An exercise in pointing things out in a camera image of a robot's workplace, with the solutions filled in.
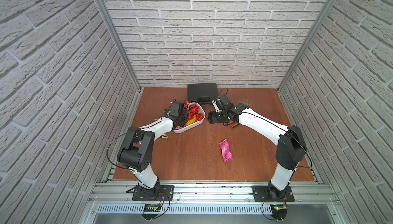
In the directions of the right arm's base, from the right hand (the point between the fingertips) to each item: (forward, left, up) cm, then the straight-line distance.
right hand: (214, 118), depth 87 cm
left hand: (+9, +14, -3) cm, 16 cm away
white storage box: (-2, +18, -6) cm, 19 cm away
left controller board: (-40, +35, -15) cm, 55 cm away
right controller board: (-45, -26, -14) cm, 54 cm away
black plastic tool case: (+30, +5, -10) cm, 32 cm away
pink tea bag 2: (-2, +21, -5) cm, 22 cm away
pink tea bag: (-18, -6, -10) cm, 21 cm away
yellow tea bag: (+3, +13, -7) cm, 15 cm away
